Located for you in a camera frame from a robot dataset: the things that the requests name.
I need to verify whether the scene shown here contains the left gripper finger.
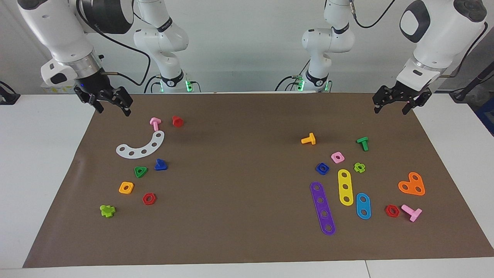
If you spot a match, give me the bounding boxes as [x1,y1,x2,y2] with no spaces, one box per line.
[373,86,394,114]
[402,91,432,115]

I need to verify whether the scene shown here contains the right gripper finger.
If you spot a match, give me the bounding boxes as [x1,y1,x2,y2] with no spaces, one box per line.
[74,86,104,114]
[113,87,134,117]

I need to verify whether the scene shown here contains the white box yellow labels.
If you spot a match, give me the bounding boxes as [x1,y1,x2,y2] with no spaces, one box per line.
[41,79,76,94]

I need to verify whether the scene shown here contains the black stand pole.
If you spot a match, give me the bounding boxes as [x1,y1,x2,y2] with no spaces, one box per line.
[450,62,494,102]

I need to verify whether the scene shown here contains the white curved five-hole plate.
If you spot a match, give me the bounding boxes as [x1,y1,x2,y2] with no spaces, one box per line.
[116,131,165,159]

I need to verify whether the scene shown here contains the blue crate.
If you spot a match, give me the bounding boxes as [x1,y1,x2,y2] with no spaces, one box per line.
[475,97,494,136]

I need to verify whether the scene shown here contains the black clamp device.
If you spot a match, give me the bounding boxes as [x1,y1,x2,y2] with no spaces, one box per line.
[0,81,20,105]

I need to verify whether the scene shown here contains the orange heart-shaped plastic plate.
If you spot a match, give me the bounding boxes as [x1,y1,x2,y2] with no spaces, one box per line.
[398,172,426,196]

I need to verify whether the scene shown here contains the yellow three-hole plastic plate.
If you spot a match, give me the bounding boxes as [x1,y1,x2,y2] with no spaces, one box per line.
[338,169,354,206]

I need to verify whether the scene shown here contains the blue two-hole plastic plate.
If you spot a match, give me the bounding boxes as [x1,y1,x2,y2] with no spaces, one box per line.
[355,193,372,220]

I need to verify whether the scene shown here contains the purple four-hole plastic plate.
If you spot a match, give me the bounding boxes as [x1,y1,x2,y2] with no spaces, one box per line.
[310,181,336,236]

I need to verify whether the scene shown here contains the brown paper table mat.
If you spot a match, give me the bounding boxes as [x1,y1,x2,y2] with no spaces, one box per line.
[22,92,494,268]

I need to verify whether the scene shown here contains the black base cable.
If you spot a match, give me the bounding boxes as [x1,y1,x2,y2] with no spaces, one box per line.
[275,69,305,92]
[144,75,162,94]

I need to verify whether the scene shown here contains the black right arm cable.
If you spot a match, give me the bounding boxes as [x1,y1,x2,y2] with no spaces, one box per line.
[76,0,151,86]

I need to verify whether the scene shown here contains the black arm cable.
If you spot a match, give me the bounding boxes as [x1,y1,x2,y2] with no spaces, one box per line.
[349,0,489,78]
[76,0,151,86]

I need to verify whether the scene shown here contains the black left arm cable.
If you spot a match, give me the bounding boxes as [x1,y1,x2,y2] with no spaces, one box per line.
[349,0,489,78]

